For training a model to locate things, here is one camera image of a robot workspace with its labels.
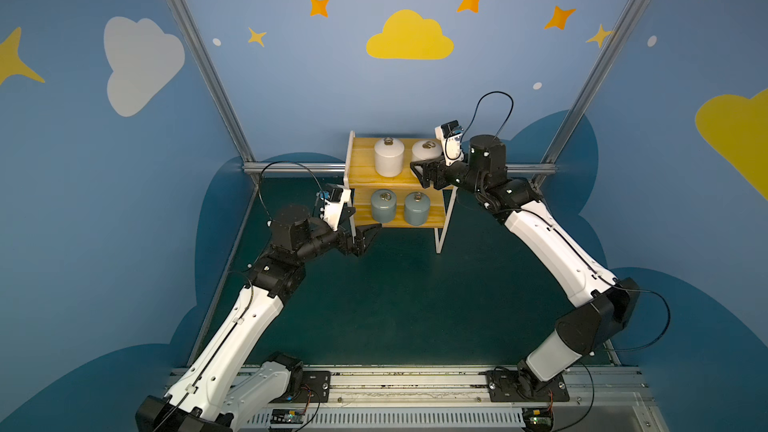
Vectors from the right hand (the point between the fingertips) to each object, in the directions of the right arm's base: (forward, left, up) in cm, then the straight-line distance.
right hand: (429, 156), depth 74 cm
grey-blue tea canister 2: (-4, +2, -16) cm, 16 cm away
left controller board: (-53, +32, -38) cm, 73 cm away
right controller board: (-50, -30, -41) cm, 71 cm away
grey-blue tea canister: (-4, +11, -15) cm, 19 cm away
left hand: (-16, +15, -5) cm, 22 cm away
